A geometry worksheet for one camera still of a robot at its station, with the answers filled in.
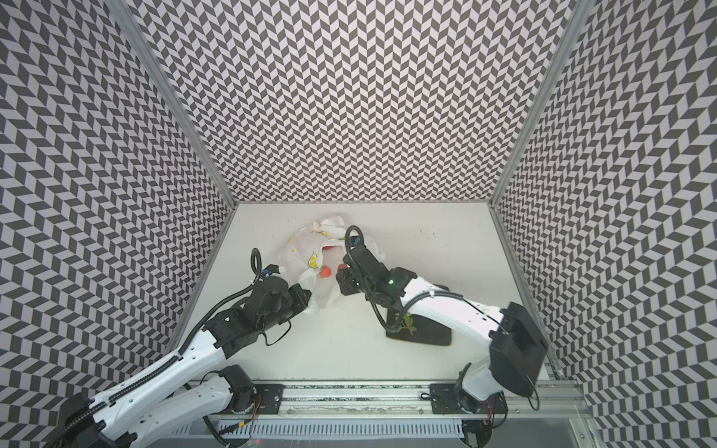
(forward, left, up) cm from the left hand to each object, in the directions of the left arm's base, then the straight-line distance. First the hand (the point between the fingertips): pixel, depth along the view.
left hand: (313, 295), depth 78 cm
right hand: (+4, -10, +2) cm, 11 cm away
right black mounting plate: (-24, -36, -13) cm, 45 cm away
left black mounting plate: (-23, +11, -13) cm, 29 cm away
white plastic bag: (+15, +3, -3) cm, 15 cm away
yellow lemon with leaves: (-4, -27, -10) cm, 29 cm away
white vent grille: (-30, -6, -14) cm, 33 cm away
